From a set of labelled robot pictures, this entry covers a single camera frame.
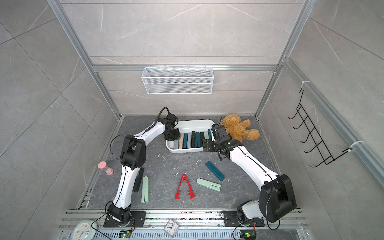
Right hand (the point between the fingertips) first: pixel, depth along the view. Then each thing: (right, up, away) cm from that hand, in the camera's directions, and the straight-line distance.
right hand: (211, 143), depth 85 cm
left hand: (-19, +3, +18) cm, 27 cm away
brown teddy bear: (+20, +9, +16) cm, 27 cm away
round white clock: (-62, -39, -17) cm, 75 cm away
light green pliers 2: (0, -23, -3) cm, 23 cm away
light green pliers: (-1, +4, +19) cm, 19 cm away
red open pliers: (-12, -27, -3) cm, 30 cm away
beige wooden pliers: (-19, 0, +16) cm, 24 cm away
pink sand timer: (-62, -17, +3) cm, 64 cm away
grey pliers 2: (-13, -3, +13) cm, 19 cm away
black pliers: (-11, +1, +16) cm, 19 cm away
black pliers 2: (-4, +2, +18) cm, 19 cm away
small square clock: (-21, -39, -16) cm, 46 cm away
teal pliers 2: (-8, -2, +15) cm, 17 cm away
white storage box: (-15, +10, +25) cm, 31 cm away
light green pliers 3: (-36, -28, -7) cm, 46 cm away
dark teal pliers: (+1, +5, +19) cm, 20 cm away
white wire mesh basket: (-21, +42, +15) cm, 50 cm away
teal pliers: (-16, 0, +15) cm, 22 cm away
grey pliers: (-22, -2, +15) cm, 27 cm away
